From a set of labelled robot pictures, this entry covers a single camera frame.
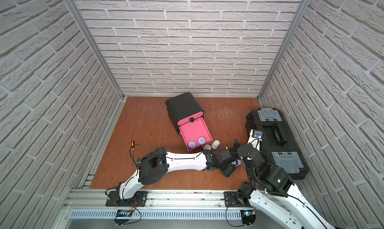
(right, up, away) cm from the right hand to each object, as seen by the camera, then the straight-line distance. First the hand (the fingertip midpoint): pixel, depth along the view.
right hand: (245, 143), depth 68 cm
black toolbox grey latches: (+20, -1, +8) cm, 22 cm away
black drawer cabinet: (-32, +16, +24) cm, 43 cm away
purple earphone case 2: (-26, -5, +19) cm, 33 cm away
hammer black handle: (-59, -14, +18) cm, 63 cm away
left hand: (-3, -17, +12) cm, 21 cm away
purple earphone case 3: (-5, -9, -3) cm, 10 cm away
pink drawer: (-27, +10, +19) cm, 34 cm away
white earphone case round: (-16, -8, +23) cm, 29 cm away
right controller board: (+2, -36, +2) cm, 36 cm away
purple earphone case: (-20, -3, +22) cm, 30 cm away
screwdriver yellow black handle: (-64, -7, +24) cm, 68 cm away
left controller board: (-59, -37, +3) cm, 70 cm away
